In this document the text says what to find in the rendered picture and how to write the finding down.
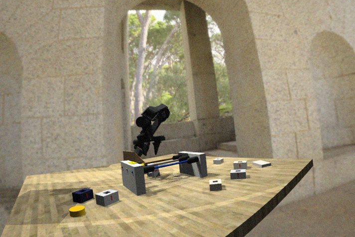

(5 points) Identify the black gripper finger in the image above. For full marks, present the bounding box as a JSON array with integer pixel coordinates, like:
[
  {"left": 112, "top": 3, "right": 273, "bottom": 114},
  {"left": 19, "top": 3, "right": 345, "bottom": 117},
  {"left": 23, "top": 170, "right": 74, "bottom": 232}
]
[
  {"left": 137, "top": 144, "right": 147, "bottom": 156},
  {"left": 152, "top": 142, "right": 161, "bottom": 155}
]

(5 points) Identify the yellow short cylinder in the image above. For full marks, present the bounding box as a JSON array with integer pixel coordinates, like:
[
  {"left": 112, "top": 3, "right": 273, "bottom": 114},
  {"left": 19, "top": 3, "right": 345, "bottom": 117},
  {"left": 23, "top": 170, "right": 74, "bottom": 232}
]
[{"left": 69, "top": 206, "right": 85, "bottom": 217}]

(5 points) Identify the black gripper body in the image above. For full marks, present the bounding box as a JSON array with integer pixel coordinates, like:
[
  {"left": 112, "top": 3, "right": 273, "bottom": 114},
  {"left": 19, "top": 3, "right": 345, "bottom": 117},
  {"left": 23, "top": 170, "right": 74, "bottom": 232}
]
[{"left": 133, "top": 127, "right": 165, "bottom": 145}]

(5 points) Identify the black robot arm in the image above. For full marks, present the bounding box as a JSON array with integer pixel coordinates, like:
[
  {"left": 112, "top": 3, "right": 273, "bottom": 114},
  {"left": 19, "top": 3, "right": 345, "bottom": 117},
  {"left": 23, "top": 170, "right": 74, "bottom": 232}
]
[{"left": 134, "top": 104, "right": 170, "bottom": 157}]

